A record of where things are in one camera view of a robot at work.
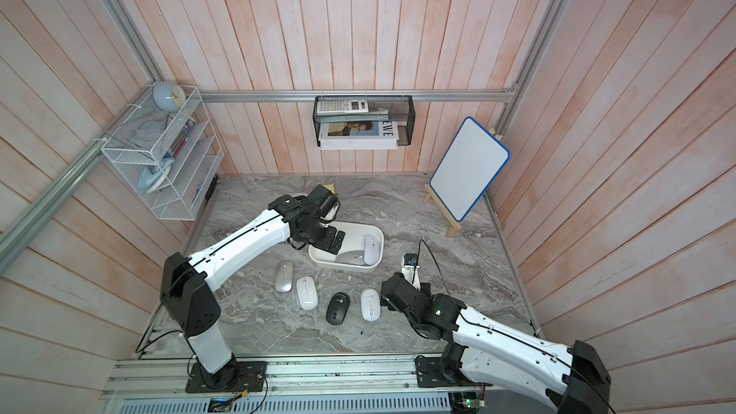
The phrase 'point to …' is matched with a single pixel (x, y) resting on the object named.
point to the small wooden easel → (455, 224)
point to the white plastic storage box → (361, 250)
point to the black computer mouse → (337, 309)
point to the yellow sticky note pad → (330, 187)
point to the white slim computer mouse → (307, 292)
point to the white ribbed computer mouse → (370, 304)
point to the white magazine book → (358, 135)
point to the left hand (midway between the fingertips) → (325, 245)
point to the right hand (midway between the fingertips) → (396, 284)
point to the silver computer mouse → (284, 276)
